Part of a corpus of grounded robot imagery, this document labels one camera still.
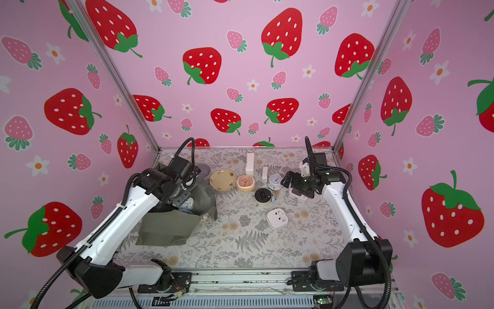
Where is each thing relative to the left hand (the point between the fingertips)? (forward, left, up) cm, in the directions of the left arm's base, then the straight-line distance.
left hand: (179, 190), depth 75 cm
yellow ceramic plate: (+22, -12, -23) cm, 34 cm away
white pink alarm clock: (-2, -41, -20) cm, 45 cm away
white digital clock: (+10, -51, -19) cm, 55 cm away
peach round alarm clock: (+18, -25, -19) cm, 36 cm away
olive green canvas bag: (-12, +4, -6) cm, 14 cm away
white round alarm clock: (+17, -40, -18) cm, 47 cm away
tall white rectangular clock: (+28, -27, -16) cm, 43 cm away
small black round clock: (+9, -34, -19) cm, 40 cm away
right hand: (+5, -44, -3) cm, 45 cm away
